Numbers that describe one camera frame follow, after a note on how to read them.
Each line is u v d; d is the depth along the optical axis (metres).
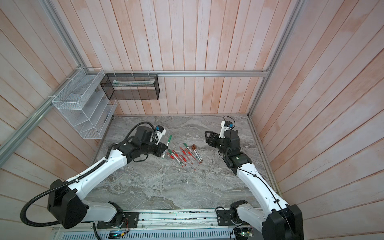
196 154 0.98
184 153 0.99
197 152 0.98
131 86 1.05
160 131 0.71
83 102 0.71
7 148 0.51
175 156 0.96
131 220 0.73
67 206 0.39
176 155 0.98
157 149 0.70
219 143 0.70
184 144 1.04
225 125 0.70
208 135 0.76
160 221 0.75
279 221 0.39
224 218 0.73
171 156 0.97
